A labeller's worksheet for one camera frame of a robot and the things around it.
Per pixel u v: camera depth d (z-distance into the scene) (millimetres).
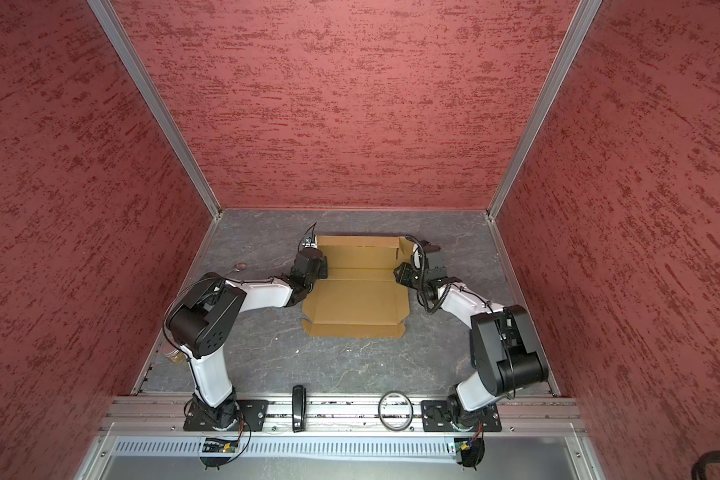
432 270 725
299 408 726
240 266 1041
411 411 741
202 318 503
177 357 755
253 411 751
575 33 741
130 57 780
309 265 757
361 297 939
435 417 739
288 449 774
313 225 1136
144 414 758
